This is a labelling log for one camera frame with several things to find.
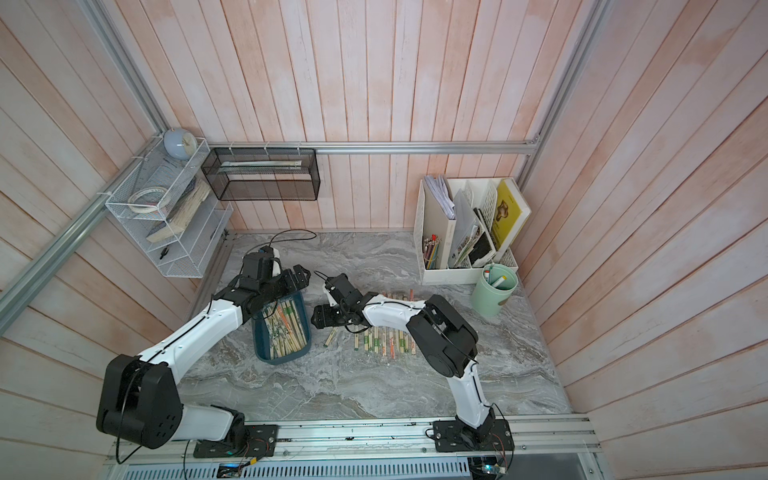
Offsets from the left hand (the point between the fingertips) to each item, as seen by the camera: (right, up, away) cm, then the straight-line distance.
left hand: (300, 281), depth 88 cm
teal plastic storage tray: (-7, -16, +5) cm, 18 cm away
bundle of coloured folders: (+41, +9, +6) cm, 42 cm away
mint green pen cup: (+58, -3, -2) cm, 58 cm away
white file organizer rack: (+45, +15, -4) cm, 48 cm away
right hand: (+5, -12, +4) cm, 14 cm away
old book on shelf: (-30, +19, -8) cm, 37 cm away
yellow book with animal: (+66, +22, +8) cm, 70 cm away
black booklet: (+59, +12, +9) cm, 61 cm away
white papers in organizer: (+43, +28, +3) cm, 52 cm away
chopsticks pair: (+23, -18, +3) cm, 30 cm away
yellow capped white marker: (+63, 0, +5) cm, 63 cm away
